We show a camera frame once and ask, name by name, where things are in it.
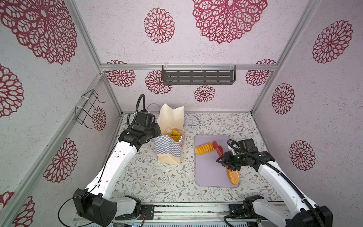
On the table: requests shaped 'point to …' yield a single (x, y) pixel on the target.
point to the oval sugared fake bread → (234, 176)
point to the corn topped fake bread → (176, 137)
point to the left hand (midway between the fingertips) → (157, 131)
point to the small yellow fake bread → (174, 133)
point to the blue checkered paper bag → (169, 151)
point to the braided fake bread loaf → (204, 148)
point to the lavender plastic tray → (208, 172)
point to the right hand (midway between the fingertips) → (219, 160)
